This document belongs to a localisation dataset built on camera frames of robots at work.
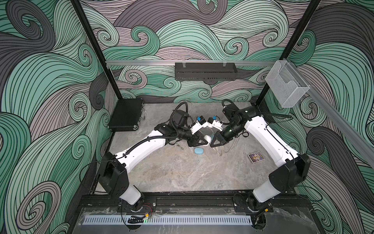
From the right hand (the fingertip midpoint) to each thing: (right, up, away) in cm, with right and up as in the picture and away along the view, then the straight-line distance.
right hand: (211, 146), depth 71 cm
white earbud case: (-2, +4, 0) cm, 4 cm away
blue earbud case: (-4, -8, +21) cm, 23 cm away
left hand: (-3, +4, +1) cm, 5 cm away
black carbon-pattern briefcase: (-57, +16, +35) cm, 69 cm away
